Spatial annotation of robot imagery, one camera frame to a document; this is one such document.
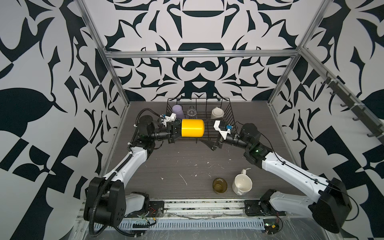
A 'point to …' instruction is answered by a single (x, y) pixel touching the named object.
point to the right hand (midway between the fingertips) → (205, 128)
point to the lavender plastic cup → (178, 110)
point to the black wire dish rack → (199, 116)
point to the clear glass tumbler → (191, 112)
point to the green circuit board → (271, 226)
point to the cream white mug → (242, 183)
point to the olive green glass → (219, 185)
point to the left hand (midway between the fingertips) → (189, 129)
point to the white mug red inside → (217, 113)
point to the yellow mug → (192, 128)
